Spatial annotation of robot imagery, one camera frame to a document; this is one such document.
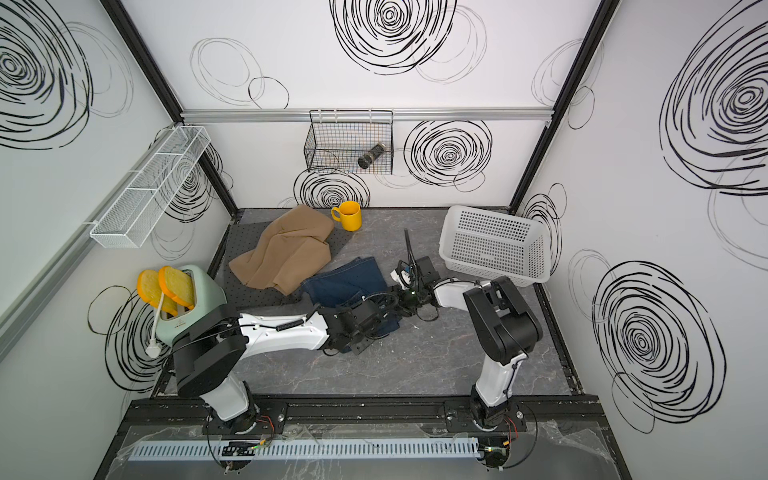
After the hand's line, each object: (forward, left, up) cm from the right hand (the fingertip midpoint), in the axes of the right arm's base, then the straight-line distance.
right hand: (383, 308), depth 90 cm
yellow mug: (+34, +14, +5) cm, 37 cm away
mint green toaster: (-3, +47, +11) cm, 49 cm away
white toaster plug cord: (-17, +55, +10) cm, 59 cm away
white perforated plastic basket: (+28, -40, -3) cm, 49 cm away
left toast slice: (-5, +58, +20) cm, 61 cm away
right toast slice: (-3, +53, +16) cm, 55 cm away
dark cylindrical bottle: (+34, +6, +29) cm, 45 cm away
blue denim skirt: (+10, +13, -3) cm, 16 cm away
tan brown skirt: (+18, +31, +4) cm, 36 cm away
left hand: (-7, +5, -2) cm, 9 cm away
